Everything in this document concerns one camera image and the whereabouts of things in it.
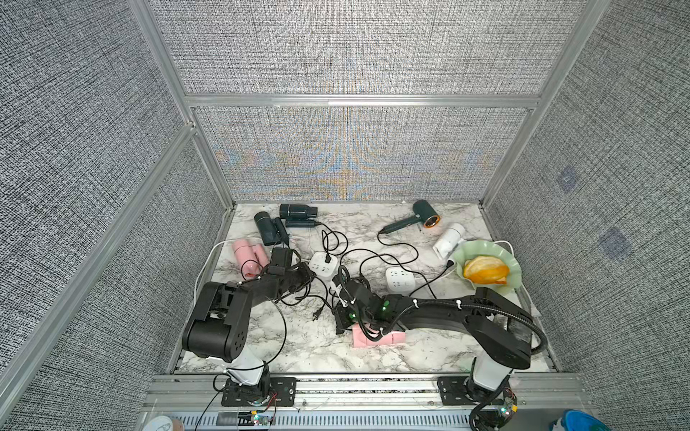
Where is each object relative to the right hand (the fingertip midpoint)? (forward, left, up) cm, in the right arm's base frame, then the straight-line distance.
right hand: (329, 307), depth 82 cm
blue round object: (-29, -59, +3) cm, 65 cm away
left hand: (+14, +4, -4) cm, 15 cm away
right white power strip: (+11, -24, -4) cm, 27 cm away
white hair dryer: (+25, -43, -2) cm, 50 cm away
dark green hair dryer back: (+45, +15, -9) cm, 48 cm away
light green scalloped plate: (+24, -58, -4) cm, 63 cm away
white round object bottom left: (-29, +41, 0) cm, 50 cm away
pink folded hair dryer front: (-9, -19, -1) cm, 21 cm away
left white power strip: (+16, +4, -4) cm, 17 cm away
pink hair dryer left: (+20, +29, -3) cm, 36 cm away
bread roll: (+13, -52, 0) cm, 54 cm away
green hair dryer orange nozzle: (+46, -39, -8) cm, 61 cm away
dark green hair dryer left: (+33, +24, -4) cm, 41 cm away
